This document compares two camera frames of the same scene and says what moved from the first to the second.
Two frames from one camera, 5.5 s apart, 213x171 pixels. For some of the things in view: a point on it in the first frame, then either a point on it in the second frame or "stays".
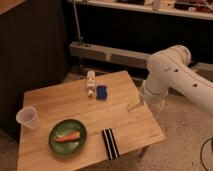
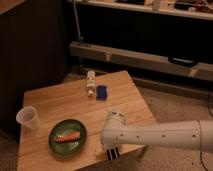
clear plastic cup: x=28 y=116 stays
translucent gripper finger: x=134 y=106 -> x=100 y=149
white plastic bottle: x=91 y=82 stays
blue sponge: x=101 y=92 stays
